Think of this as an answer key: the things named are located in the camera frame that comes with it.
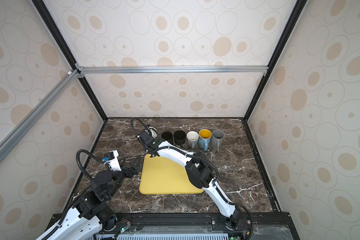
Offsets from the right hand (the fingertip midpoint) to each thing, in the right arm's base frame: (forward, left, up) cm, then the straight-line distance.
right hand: (151, 141), depth 94 cm
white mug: (-4, -4, +14) cm, 15 cm away
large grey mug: (+2, -42, -1) cm, 42 cm away
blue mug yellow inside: (+2, -34, 0) cm, 34 cm away
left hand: (-19, +2, +14) cm, 23 cm away
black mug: (+4, -10, -1) cm, 11 cm away
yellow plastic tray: (-17, -6, -12) cm, 22 cm away
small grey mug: (+6, -26, -4) cm, 27 cm away
